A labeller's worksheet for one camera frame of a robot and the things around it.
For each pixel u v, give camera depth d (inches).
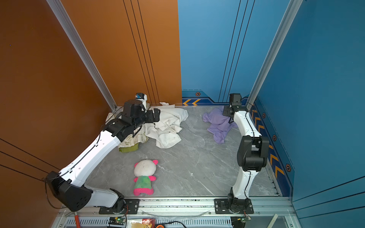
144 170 31.5
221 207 28.5
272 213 28.0
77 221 27.4
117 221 27.8
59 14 28.1
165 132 39.6
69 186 15.1
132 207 29.1
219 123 38.4
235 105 28.5
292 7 27.4
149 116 25.8
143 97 25.5
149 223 25.9
